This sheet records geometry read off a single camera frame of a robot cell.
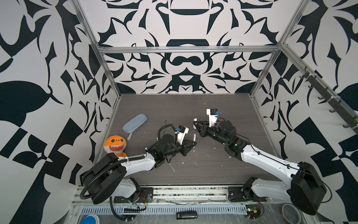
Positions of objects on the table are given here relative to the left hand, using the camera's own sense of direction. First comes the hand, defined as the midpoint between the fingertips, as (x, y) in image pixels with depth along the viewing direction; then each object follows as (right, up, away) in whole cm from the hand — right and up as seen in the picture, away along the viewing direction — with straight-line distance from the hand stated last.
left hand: (195, 139), depth 78 cm
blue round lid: (-51, -35, -11) cm, 63 cm away
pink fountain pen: (0, +2, -2) cm, 3 cm away
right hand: (-1, +10, -3) cm, 11 cm away
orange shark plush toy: (-46, -4, +7) cm, 47 cm away
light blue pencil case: (-40, +7, +22) cm, 46 cm away
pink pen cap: (0, +12, -3) cm, 12 cm away
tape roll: (+45, -34, -9) cm, 58 cm away
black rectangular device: (-5, -34, -9) cm, 36 cm away
